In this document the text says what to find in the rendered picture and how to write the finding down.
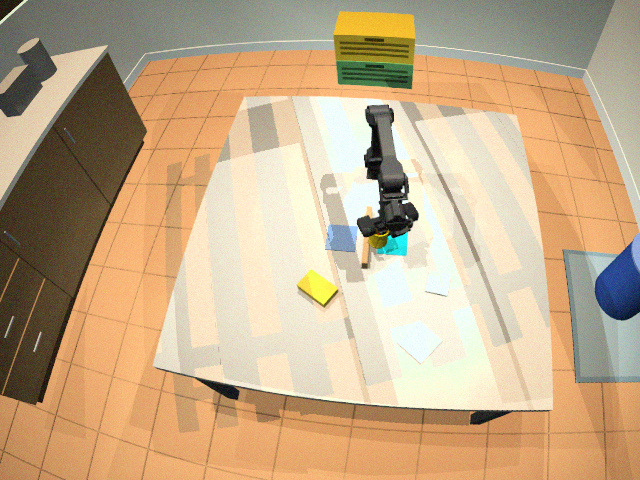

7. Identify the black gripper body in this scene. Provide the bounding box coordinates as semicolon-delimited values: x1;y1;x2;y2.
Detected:
357;201;419;238

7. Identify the tan wooden strip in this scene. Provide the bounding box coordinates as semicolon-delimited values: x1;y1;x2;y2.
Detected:
362;206;372;269

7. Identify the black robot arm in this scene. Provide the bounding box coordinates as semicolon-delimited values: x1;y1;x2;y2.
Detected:
364;104;413;238

